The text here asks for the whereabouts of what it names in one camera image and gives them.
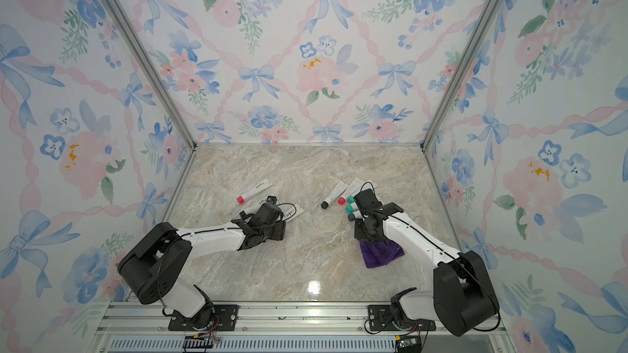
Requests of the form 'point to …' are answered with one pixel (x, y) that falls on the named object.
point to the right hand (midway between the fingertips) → (364, 233)
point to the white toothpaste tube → (371, 185)
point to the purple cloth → (379, 252)
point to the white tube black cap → (334, 195)
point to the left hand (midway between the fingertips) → (279, 224)
